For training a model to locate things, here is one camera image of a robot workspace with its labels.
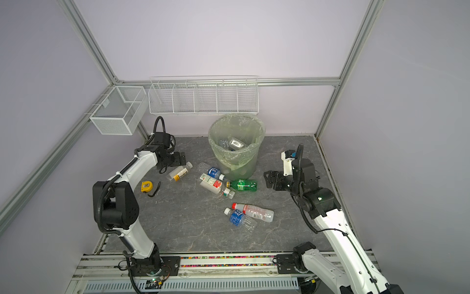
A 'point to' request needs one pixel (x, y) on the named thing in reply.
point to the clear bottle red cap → (254, 212)
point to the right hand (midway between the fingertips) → (273, 172)
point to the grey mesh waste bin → (234, 140)
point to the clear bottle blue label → (238, 218)
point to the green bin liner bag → (237, 165)
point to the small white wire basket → (119, 111)
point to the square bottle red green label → (210, 184)
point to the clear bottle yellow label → (179, 172)
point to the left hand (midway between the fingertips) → (177, 162)
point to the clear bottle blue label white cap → (215, 173)
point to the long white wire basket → (204, 95)
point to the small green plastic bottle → (242, 185)
